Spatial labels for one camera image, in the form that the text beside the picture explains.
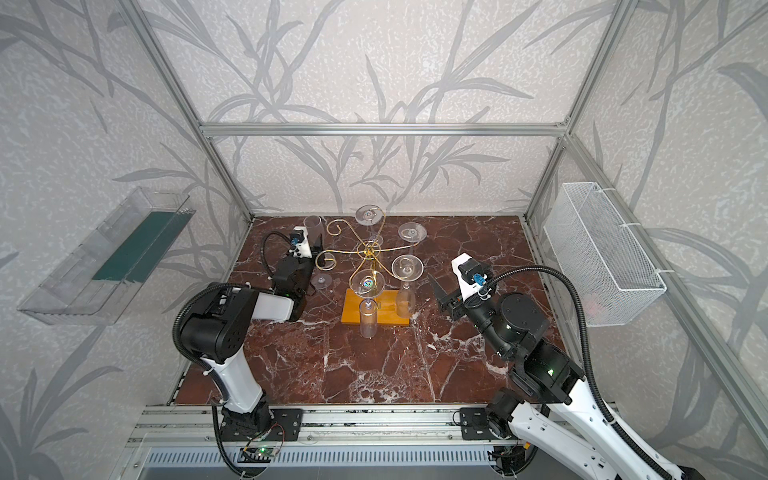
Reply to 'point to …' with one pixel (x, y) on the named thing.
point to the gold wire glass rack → (371, 250)
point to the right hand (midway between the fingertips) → (449, 255)
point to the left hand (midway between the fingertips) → (318, 225)
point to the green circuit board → (255, 455)
